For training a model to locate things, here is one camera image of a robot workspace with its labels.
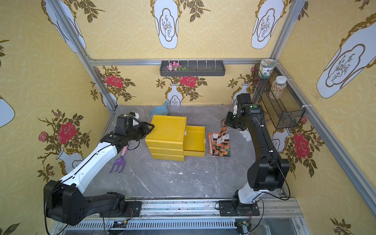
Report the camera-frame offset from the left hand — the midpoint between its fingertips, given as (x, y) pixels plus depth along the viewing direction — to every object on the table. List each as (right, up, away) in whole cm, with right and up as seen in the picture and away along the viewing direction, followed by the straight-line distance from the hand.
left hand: (148, 127), depth 84 cm
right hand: (+47, +3, -1) cm, 47 cm away
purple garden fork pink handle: (-18, -21, +5) cm, 28 cm away
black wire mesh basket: (+76, +14, 0) cm, 77 cm away
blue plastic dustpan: (-1, +12, +34) cm, 36 cm away
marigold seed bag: (+41, -8, -1) cm, 42 cm away
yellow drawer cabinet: (+11, -6, -6) cm, 14 cm away
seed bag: (+38, -7, +18) cm, 42 cm away
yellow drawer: (+27, -9, +8) cm, 30 cm away
